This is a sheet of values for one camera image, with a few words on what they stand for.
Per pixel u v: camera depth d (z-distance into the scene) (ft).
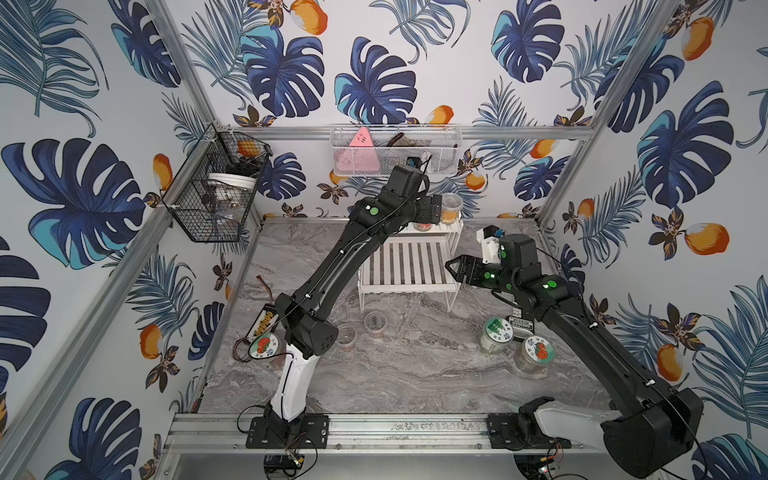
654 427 1.23
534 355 2.59
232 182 2.64
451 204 2.61
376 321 2.89
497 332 2.74
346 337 2.79
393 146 3.03
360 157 2.92
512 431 2.40
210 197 3.03
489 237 2.22
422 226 2.63
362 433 2.49
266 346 2.62
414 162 2.16
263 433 2.40
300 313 1.59
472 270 2.17
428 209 2.25
